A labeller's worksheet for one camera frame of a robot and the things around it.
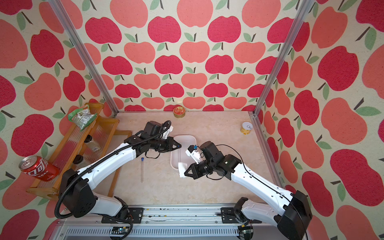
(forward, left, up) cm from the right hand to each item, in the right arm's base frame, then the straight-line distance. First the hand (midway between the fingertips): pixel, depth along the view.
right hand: (186, 176), depth 71 cm
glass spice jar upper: (+10, +51, +7) cm, 52 cm away
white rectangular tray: (+10, +5, +1) cm, 11 cm away
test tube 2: (+10, +4, +1) cm, 11 cm away
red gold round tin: (+57, +14, -13) cm, 60 cm away
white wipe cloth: (+4, +2, +1) cm, 5 cm away
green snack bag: (+18, +54, +17) cm, 59 cm away
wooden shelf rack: (+4, +49, +12) cm, 50 cm away
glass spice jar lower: (-1, +49, +9) cm, 49 cm away
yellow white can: (+43, -37, -12) cm, 58 cm away
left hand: (+13, +4, +4) cm, 14 cm away
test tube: (+8, +29, -16) cm, 34 cm away
